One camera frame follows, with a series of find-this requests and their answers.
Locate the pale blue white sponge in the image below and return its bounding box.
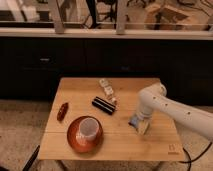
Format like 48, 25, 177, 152
128, 115, 139, 129

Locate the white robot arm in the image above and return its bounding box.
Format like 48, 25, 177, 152
136, 83, 213, 142

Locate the white ceramic cup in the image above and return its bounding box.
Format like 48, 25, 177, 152
76, 117, 99, 141

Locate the black striped rectangular box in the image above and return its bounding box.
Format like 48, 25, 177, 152
92, 97, 116, 115

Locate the wooden table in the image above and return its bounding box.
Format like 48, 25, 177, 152
38, 77, 184, 161

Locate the white patterned packet strip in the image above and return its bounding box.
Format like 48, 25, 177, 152
99, 78, 117, 105

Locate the orange round plate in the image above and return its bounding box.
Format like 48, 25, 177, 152
67, 116, 103, 153

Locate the dark red oblong object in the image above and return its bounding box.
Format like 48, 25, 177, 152
57, 103, 69, 121

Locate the black table leg bar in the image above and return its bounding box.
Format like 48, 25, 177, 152
22, 145, 40, 171

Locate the dark low cabinet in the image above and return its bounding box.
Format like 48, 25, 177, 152
0, 37, 213, 106

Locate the black cable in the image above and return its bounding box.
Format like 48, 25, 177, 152
179, 139, 213, 171

